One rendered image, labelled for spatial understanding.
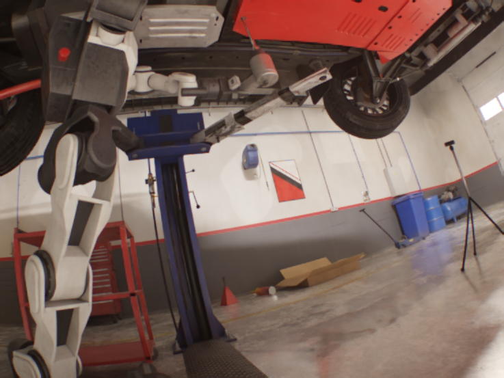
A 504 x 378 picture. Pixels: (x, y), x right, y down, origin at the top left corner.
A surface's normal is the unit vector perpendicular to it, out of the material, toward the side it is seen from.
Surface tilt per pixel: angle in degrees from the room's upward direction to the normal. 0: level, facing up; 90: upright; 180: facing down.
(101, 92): 125
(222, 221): 90
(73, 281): 118
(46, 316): 111
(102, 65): 103
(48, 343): 90
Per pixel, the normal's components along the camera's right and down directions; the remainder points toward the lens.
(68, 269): 0.91, 0.21
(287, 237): 0.30, -0.32
